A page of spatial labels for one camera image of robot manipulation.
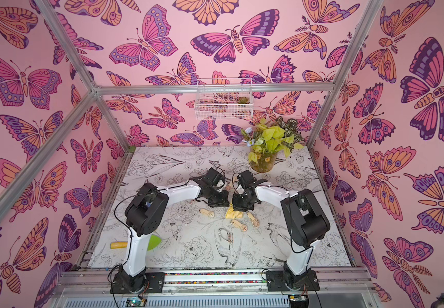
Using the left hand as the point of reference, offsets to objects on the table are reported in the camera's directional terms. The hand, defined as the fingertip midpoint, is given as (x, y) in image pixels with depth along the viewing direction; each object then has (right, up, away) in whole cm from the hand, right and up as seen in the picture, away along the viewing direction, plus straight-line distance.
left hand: (233, 204), depth 94 cm
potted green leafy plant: (+17, +32, +5) cm, 36 cm away
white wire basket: (-5, +52, +12) cm, 54 cm away
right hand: (+1, -1, -1) cm, 2 cm away
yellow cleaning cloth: (-1, -3, -6) cm, 7 cm away
